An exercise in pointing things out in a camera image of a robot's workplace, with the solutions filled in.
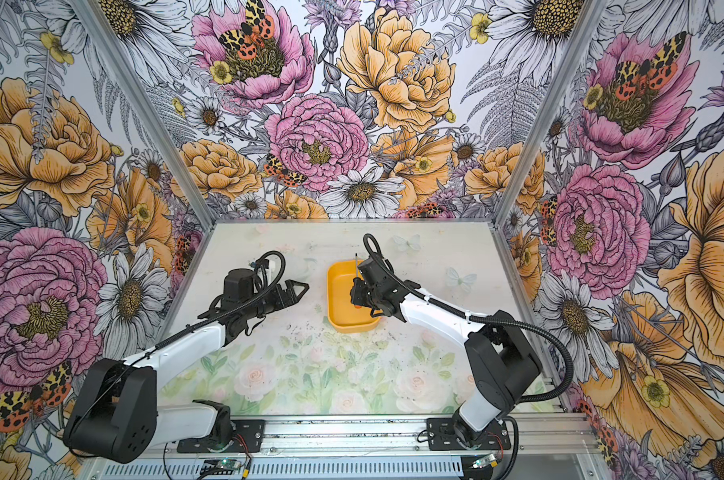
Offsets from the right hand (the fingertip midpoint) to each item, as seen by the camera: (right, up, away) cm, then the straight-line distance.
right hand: (356, 300), depth 87 cm
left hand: (-17, +1, 0) cm, 17 cm away
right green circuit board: (+31, -35, -15) cm, 49 cm away
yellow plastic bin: (-4, -7, +10) cm, 12 cm away
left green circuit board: (-29, -35, -16) cm, 48 cm away
